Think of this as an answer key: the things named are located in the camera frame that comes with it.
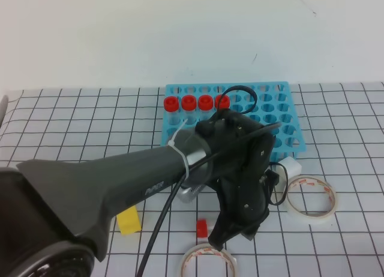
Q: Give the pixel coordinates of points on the red-capped rack tube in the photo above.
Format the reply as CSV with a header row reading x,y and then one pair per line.
x,y
206,107
189,105
222,103
171,106

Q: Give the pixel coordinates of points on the right white tape roll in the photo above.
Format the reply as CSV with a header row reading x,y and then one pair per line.
x,y
312,218

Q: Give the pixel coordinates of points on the red-capped clear test tube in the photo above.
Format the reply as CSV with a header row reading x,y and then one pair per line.
x,y
204,227

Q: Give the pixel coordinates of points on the white foam cube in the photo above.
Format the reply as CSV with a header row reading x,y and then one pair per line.
x,y
288,170

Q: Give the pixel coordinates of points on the front white tape roll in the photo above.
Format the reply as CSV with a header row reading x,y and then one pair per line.
x,y
207,249

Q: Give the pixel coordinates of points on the white zip tie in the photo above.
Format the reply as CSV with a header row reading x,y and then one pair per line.
x,y
171,143

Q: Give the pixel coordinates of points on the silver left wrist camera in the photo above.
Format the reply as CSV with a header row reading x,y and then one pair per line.
x,y
187,195

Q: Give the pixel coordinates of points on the white tape roll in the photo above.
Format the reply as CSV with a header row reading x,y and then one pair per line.
x,y
312,218
207,249

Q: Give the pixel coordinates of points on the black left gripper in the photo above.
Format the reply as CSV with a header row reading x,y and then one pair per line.
x,y
241,149

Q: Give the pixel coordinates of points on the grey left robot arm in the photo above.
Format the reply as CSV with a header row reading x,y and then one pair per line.
x,y
55,215

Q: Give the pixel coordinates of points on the yellow foam cube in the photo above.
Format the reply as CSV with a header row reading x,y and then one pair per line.
x,y
128,221

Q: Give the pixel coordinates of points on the blue test tube rack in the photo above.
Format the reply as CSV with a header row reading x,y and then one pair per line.
x,y
274,104

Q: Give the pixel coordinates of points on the grey object at table edge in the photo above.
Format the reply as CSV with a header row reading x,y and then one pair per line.
x,y
3,108

